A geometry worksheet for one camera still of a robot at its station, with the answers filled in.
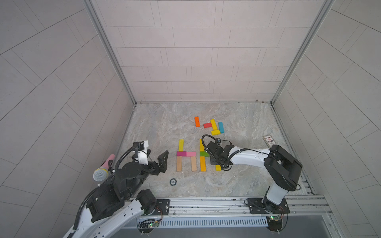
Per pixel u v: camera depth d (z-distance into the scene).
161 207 0.71
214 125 1.02
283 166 0.48
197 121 1.05
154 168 0.48
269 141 0.94
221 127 1.02
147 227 0.65
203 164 0.85
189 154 0.89
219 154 0.65
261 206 0.71
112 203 0.41
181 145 0.92
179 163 0.85
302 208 0.71
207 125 1.05
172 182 0.79
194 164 0.85
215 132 1.00
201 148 0.70
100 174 0.56
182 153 0.89
